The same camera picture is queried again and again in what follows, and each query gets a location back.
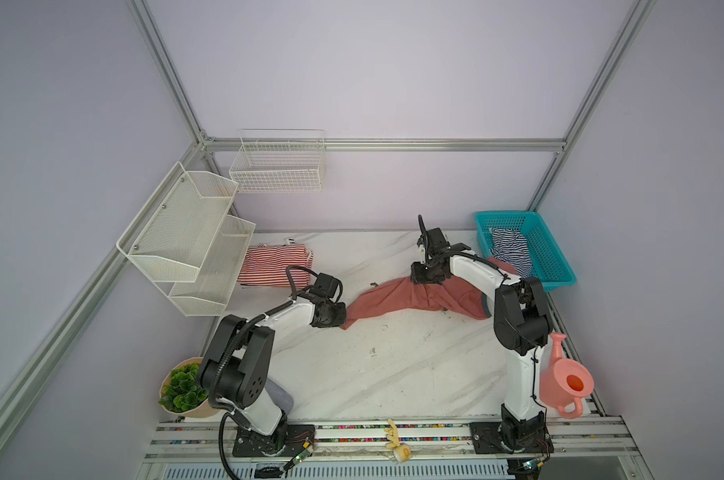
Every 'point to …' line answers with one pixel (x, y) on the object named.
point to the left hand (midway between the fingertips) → (337, 319)
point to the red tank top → (462, 294)
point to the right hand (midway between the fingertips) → (414, 275)
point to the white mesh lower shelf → (216, 277)
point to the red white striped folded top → (266, 265)
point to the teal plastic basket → (549, 263)
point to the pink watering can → (564, 383)
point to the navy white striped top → (512, 245)
